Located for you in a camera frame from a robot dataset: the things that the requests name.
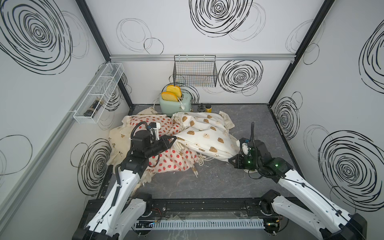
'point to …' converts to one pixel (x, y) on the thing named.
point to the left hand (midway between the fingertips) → (174, 137)
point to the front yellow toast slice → (168, 96)
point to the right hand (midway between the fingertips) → (230, 162)
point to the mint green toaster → (168, 107)
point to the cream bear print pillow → (208, 134)
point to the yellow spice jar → (208, 108)
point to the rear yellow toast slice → (175, 89)
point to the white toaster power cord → (182, 106)
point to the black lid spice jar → (201, 108)
